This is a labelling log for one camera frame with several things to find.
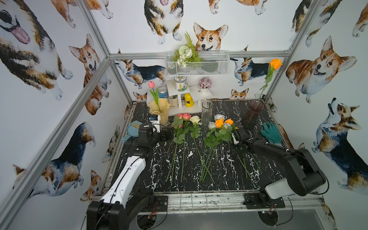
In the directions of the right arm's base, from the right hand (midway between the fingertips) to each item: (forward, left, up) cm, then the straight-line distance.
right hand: (236, 145), depth 92 cm
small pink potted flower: (+35, +19, +23) cm, 46 cm away
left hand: (+4, +43, +19) cm, 47 cm away
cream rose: (+20, +26, 0) cm, 33 cm away
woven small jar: (+37, +43, +5) cm, 57 cm away
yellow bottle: (+35, +31, +6) cm, 47 cm away
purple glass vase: (+16, -11, +5) cm, 20 cm away
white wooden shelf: (+39, +28, +14) cm, 50 cm away
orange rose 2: (+16, +10, +3) cm, 19 cm away
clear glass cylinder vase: (+18, +19, +12) cm, 29 cm away
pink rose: (+6, +38, +1) cm, 38 cm away
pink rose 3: (+16, +37, +1) cm, 40 cm away
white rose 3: (+13, +5, +3) cm, 14 cm away
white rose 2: (+6, +17, -2) cm, 18 cm away
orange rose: (+18, +1, +1) cm, 19 cm away
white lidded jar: (+30, +35, +26) cm, 53 cm away
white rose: (+23, +9, +2) cm, 25 cm away
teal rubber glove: (+11, -27, -3) cm, 30 cm away
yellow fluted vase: (+21, +49, +15) cm, 56 cm away
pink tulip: (+25, +52, +30) cm, 65 cm away
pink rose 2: (+10, +35, -1) cm, 37 cm away
